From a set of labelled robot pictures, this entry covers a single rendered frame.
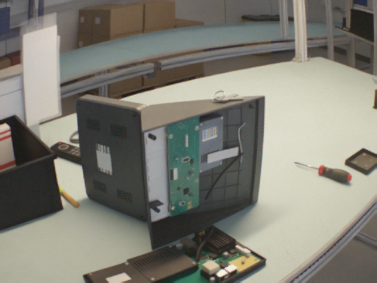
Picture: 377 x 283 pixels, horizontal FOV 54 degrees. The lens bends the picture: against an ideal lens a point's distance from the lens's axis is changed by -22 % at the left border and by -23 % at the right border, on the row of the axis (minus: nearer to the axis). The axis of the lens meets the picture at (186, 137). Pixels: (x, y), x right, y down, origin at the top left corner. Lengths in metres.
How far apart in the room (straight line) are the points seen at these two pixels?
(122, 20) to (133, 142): 3.50
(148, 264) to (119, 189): 0.19
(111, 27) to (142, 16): 0.37
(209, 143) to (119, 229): 0.21
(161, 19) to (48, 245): 3.87
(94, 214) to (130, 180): 0.11
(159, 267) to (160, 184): 0.14
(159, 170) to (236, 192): 0.19
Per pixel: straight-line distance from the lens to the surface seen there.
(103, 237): 0.76
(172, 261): 0.66
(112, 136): 0.76
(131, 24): 4.26
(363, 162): 1.06
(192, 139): 0.70
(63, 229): 0.79
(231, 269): 0.64
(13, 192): 0.79
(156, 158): 0.68
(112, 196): 0.82
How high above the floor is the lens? 1.44
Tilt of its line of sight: 23 degrees down
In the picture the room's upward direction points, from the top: 1 degrees counter-clockwise
